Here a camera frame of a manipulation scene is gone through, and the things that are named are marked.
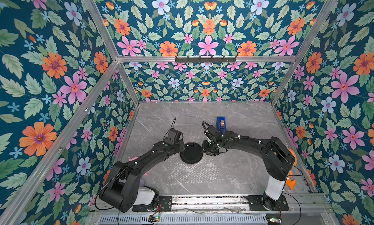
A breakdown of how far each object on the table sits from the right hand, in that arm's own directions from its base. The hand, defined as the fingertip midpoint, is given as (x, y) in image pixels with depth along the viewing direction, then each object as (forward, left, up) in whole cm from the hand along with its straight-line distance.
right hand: (203, 149), depth 88 cm
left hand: (+2, +12, +1) cm, 12 cm away
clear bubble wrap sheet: (-12, -1, -5) cm, 13 cm away
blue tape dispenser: (+18, -12, +2) cm, 22 cm away
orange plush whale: (-16, -48, -4) cm, 51 cm away
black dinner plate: (-1, +7, -4) cm, 8 cm away
